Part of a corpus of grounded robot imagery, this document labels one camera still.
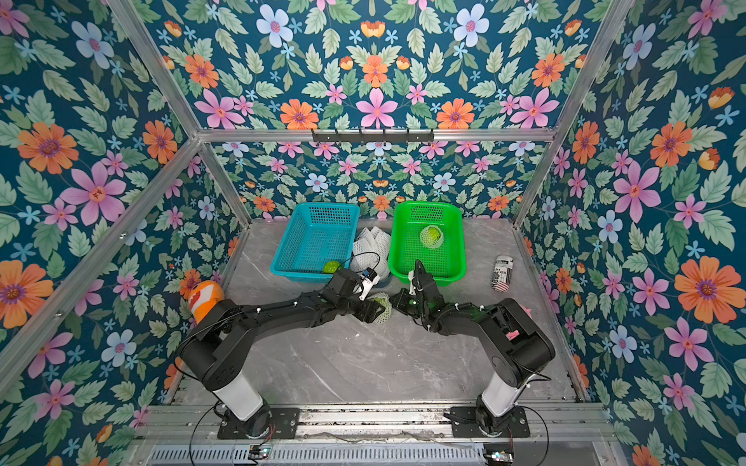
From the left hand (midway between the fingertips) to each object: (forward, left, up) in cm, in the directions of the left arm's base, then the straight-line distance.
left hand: (381, 302), depth 90 cm
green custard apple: (+28, -22, +1) cm, 35 cm away
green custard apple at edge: (+15, +16, 0) cm, 22 cm away
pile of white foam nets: (+22, +3, -1) cm, 22 cm away
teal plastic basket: (+36, +25, -5) cm, 44 cm away
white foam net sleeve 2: (0, -1, +2) cm, 2 cm away
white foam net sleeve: (+25, -19, -1) cm, 31 cm away
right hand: (+3, -4, 0) cm, 5 cm away
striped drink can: (+10, -43, -4) cm, 44 cm away
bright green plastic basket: (+17, -25, -6) cm, 31 cm away
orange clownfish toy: (+5, +55, +2) cm, 56 cm away
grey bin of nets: (+9, -1, -4) cm, 10 cm away
